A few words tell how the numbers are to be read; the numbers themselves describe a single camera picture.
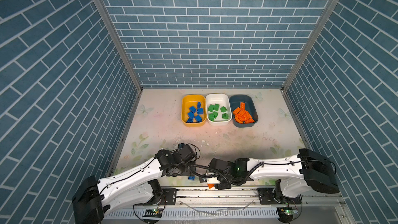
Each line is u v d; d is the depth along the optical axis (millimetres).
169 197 738
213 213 706
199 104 1085
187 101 1090
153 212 722
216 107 1054
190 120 1008
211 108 1056
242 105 1083
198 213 739
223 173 579
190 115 1041
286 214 711
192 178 786
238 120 1001
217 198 754
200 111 1054
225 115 1019
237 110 1052
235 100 1111
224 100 1114
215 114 1021
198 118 1014
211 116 1007
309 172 421
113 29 869
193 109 1052
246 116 1039
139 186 598
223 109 1058
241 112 1046
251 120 1014
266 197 737
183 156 600
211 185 765
